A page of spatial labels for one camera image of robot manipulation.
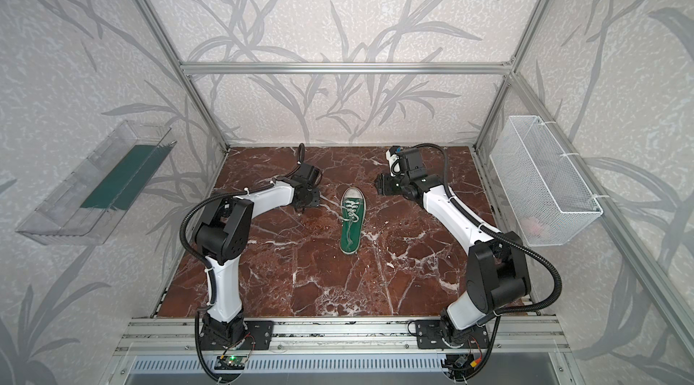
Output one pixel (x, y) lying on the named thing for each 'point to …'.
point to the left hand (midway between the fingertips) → (316, 191)
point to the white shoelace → (349, 208)
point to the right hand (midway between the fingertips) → (383, 173)
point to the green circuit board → (230, 362)
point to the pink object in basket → (531, 225)
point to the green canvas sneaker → (353, 193)
